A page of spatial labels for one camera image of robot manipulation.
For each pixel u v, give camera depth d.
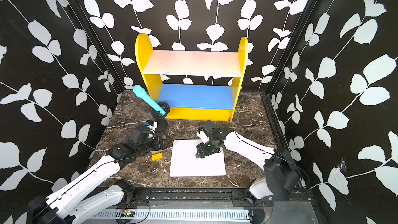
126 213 0.70
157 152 0.86
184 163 0.84
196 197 0.75
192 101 0.96
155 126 0.74
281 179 0.42
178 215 0.70
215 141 0.60
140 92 0.72
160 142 0.70
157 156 0.86
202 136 0.76
